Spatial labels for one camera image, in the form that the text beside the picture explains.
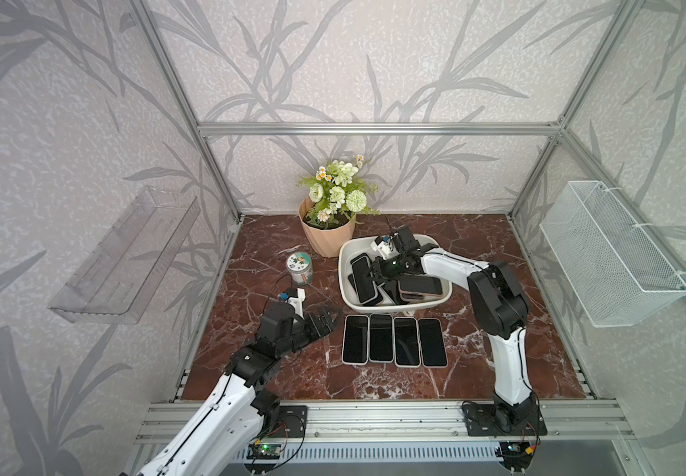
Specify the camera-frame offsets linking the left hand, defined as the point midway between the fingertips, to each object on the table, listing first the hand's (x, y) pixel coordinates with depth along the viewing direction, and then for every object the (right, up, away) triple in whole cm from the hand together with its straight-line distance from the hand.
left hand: (335, 320), depth 77 cm
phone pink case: (+26, +5, +20) cm, 33 cm away
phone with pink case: (+5, -9, +12) cm, 16 cm away
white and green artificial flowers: (0, +34, +8) cm, 35 cm away
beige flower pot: (-5, +20, +22) cm, 30 cm away
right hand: (+8, +10, +18) cm, 22 cm away
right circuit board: (+46, -33, -3) cm, 57 cm away
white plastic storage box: (+17, +1, +19) cm, 25 cm away
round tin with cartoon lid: (-13, +13, +19) cm, 27 cm away
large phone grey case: (+9, +4, +22) cm, 24 cm away
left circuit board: (-17, -30, -6) cm, 35 cm away
